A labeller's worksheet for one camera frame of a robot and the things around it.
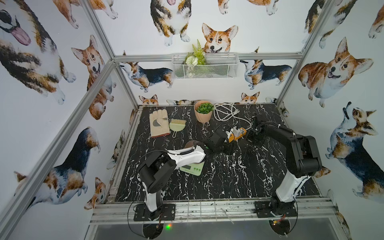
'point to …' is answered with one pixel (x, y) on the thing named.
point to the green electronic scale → (195, 168)
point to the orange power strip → (231, 136)
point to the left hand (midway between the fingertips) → (236, 143)
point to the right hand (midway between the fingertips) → (248, 139)
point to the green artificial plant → (205, 108)
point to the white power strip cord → (223, 111)
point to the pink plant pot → (202, 118)
